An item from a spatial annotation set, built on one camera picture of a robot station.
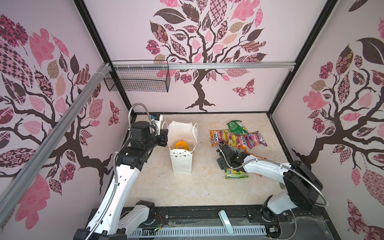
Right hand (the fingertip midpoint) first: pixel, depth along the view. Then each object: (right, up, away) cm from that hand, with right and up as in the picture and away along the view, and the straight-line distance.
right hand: (226, 157), depth 90 cm
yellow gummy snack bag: (-27, +8, -2) cm, 28 cm away
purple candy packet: (+21, +10, +10) cm, 25 cm away
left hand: (-33, +15, -18) cm, 41 cm away
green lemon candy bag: (+2, -9, -5) cm, 10 cm away
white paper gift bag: (-28, +12, +2) cm, 30 cm away
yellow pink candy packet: (+9, +9, +8) cm, 15 cm away
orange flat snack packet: (+15, +2, +8) cm, 17 cm away
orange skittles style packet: (-6, +11, +12) cm, 18 cm away
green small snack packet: (+11, +18, +17) cm, 27 cm away
